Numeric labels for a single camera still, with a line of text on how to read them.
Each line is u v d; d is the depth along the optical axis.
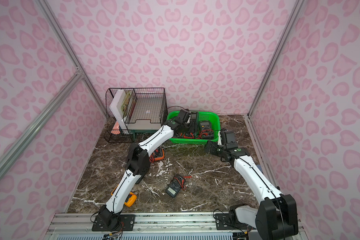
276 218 0.39
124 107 0.98
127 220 0.74
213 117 1.08
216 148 0.73
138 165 0.64
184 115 0.80
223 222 0.72
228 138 0.63
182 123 0.79
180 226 0.72
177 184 0.82
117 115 0.95
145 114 1.07
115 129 1.04
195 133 0.96
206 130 1.01
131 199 0.77
